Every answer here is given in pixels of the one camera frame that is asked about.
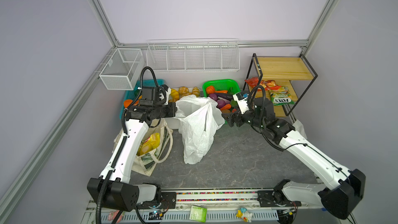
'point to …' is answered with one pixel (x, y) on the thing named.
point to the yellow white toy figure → (243, 213)
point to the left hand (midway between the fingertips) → (176, 110)
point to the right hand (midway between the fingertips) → (229, 111)
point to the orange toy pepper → (210, 89)
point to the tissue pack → (299, 127)
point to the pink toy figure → (112, 215)
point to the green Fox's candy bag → (281, 96)
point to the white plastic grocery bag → (200, 118)
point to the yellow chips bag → (150, 144)
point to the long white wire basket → (218, 55)
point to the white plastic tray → (173, 123)
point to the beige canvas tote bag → (145, 164)
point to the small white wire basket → (122, 71)
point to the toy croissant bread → (184, 91)
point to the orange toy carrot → (227, 107)
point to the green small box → (198, 213)
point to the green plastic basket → (222, 85)
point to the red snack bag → (268, 84)
